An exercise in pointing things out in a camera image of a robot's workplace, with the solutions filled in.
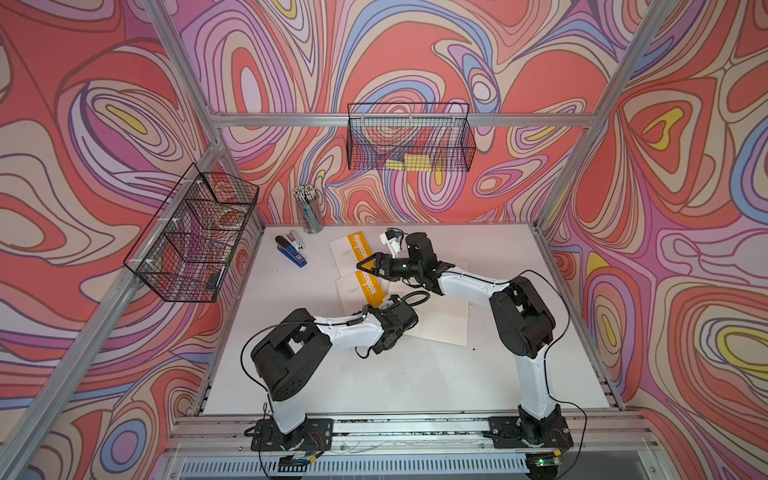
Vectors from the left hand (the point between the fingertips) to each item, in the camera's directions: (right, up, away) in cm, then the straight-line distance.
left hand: (362, 317), depth 90 cm
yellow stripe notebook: (-7, +20, +21) cm, 30 cm away
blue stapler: (-28, +20, +18) cm, 39 cm away
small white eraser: (-28, +26, +23) cm, 45 cm away
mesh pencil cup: (-22, +34, +21) cm, 46 cm away
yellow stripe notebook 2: (-2, +7, +8) cm, 11 cm away
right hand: (+1, +13, -2) cm, 13 cm away
